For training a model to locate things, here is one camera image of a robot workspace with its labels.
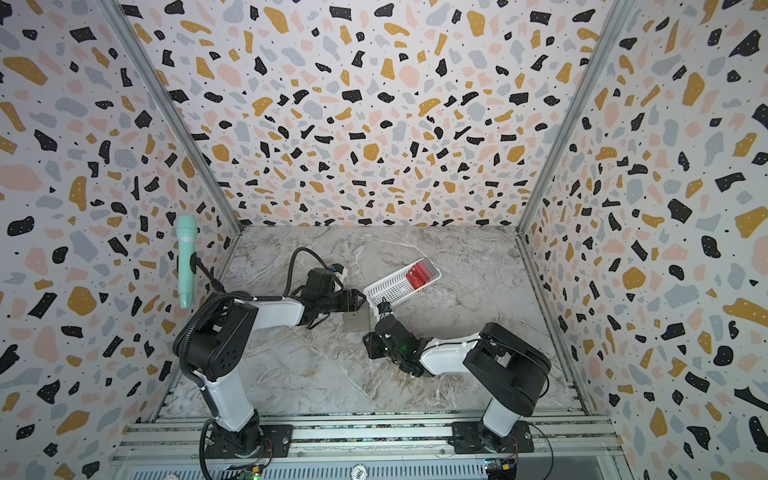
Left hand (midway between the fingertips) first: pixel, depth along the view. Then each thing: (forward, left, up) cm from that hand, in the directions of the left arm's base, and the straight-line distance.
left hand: (365, 297), depth 97 cm
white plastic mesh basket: (+8, -13, -4) cm, 16 cm away
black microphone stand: (-1, +43, +10) cm, 44 cm away
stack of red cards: (+9, -18, 0) cm, 20 cm away
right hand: (-15, -2, 0) cm, 15 cm away
